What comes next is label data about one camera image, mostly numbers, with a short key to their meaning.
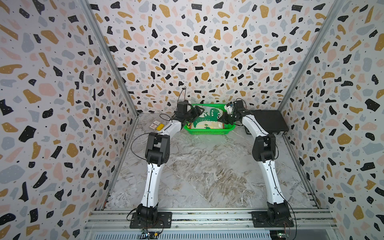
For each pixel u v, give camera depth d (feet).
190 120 3.13
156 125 3.65
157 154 2.08
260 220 2.40
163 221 2.41
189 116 3.08
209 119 3.50
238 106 2.97
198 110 3.15
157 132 2.18
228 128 3.52
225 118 3.22
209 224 2.40
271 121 2.54
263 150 2.28
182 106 2.80
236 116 2.86
